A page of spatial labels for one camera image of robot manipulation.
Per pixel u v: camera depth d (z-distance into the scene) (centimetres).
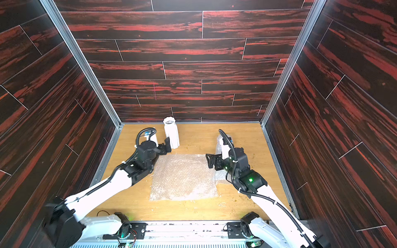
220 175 84
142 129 54
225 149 63
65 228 38
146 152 56
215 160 64
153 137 64
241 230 73
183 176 91
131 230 72
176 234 74
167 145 72
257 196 46
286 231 40
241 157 53
